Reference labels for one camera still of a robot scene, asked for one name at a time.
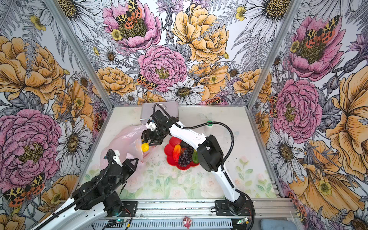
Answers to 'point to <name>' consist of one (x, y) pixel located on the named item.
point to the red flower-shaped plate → (169, 149)
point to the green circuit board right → (244, 220)
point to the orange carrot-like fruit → (176, 152)
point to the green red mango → (195, 156)
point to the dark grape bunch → (186, 156)
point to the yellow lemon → (145, 147)
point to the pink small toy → (187, 222)
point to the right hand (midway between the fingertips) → (144, 146)
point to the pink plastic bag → (126, 143)
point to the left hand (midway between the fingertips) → (138, 162)
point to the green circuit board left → (120, 221)
